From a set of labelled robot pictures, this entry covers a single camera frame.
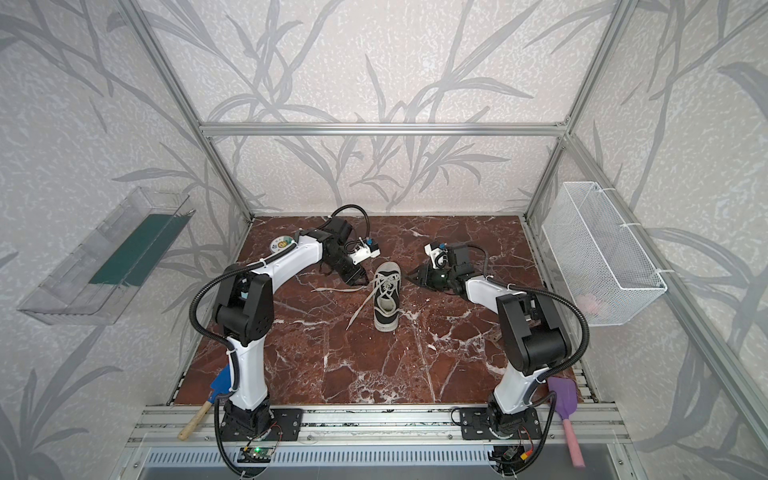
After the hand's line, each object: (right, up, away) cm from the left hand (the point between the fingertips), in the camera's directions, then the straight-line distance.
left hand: (368, 268), depth 94 cm
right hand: (+14, 0, -2) cm, 14 cm away
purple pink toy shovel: (+54, -31, -17) cm, 64 cm away
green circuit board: (-24, -42, -23) cm, 54 cm away
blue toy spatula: (-39, -31, -12) cm, 52 cm away
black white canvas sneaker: (+6, -6, 0) cm, 8 cm away
